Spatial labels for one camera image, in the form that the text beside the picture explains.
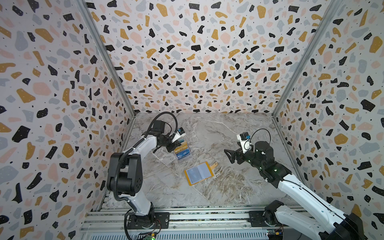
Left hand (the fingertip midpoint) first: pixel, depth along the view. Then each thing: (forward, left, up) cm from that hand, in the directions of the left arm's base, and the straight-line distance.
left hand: (180, 140), depth 92 cm
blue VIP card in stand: (-5, -1, -8) cm, 9 cm away
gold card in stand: (-1, -2, -5) cm, 5 cm away
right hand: (-11, -28, +12) cm, 33 cm away
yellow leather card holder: (-16, -12, -11) cm, 23 cm away
